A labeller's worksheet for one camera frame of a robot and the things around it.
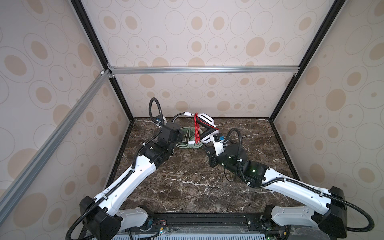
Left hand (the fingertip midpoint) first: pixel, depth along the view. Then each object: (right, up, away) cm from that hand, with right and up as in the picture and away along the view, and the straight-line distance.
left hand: (180, 126), depth 73 cm
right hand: (+12, -10, -3) cm, 16 cm away
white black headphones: (+13, 0, -5) cm, 14 cm away
